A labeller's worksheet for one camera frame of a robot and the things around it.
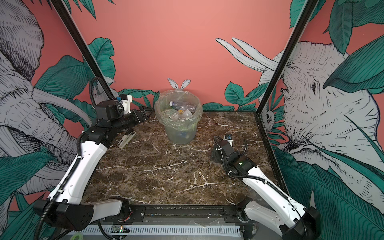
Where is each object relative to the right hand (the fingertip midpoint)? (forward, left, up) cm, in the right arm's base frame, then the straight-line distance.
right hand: (219, 150), depth 78 cm
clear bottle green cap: (+15, +26, +12) cm, 32 cm away
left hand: (+10, +34, +20) cm, 41 cm away
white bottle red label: (+22, +18, +5) cm, 29 cm away
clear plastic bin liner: (+28, +33, +8) cm, 44 cm away
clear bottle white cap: (+28, +21, +6) cm, 35 cm away
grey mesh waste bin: (+14, +22, -8) cm, 27 cm away
